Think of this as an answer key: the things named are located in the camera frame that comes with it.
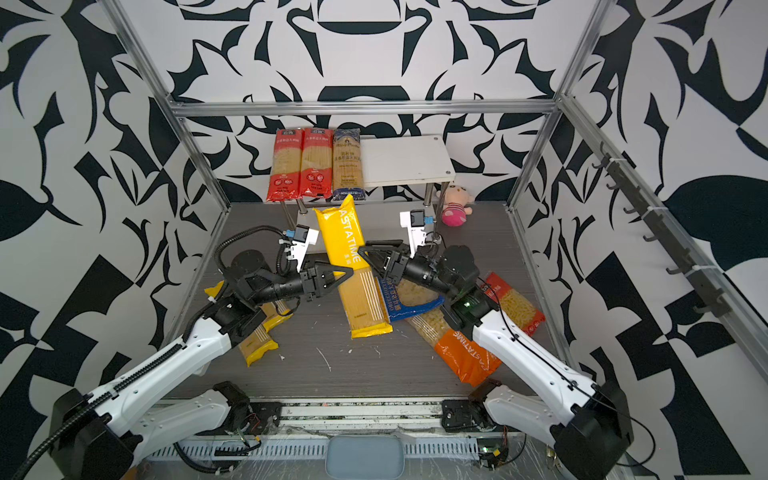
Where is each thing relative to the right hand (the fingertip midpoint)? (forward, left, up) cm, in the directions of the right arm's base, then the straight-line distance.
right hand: (366, 250), depth 60 cm
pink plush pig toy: (+45, -30, -32) cm, 63 cm away
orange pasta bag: (-9, -24, -36) cm, 44 cm away
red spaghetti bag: (+29, +14, -1) cm, 32 cm away
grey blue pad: (-31, +2, -36) cm, 48 cm away
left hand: (-2, +3, -3) cm, 4 cm away
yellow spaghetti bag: (-5, +1, -8) cm, 10 cm away
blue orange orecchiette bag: (+8, -10, -35) cm, 37 cm away
